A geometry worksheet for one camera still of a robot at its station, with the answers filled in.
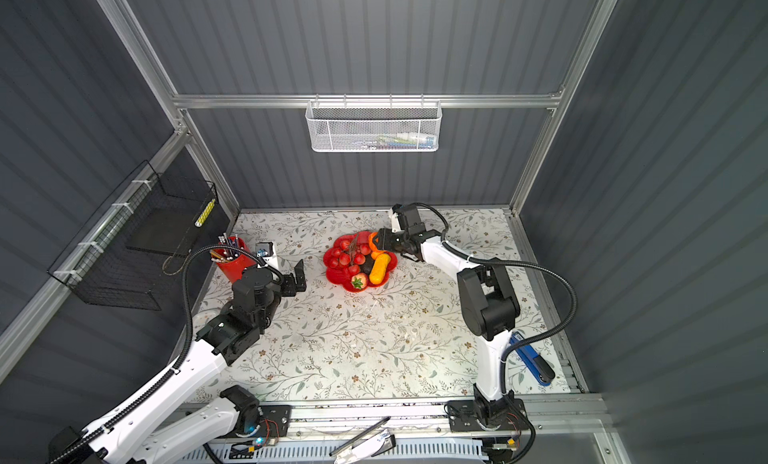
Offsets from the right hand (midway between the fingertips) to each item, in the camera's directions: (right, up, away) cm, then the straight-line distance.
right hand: (382, 242), depth 96 cm
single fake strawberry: (-7, -12, -2) cm, 14 cm away
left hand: (-25, -5, -20) cm, 33 cm away
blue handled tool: (+42, -33, -17) cm, 56 cm away
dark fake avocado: (-6, -8, +2) cm, 10 cm away
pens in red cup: (-46, -3, -9) cm, 47 cm away
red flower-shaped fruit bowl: (-13, -12, +3) cm, 18 cm away
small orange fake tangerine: (-3, -5, +5) cm, 8 cm away
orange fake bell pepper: (-3, -1, -1) cm, 4 cm away
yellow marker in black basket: (-49, +6, -15) cm, 52 cm away
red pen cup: (-45, -6, -9) cm, 46 cm away
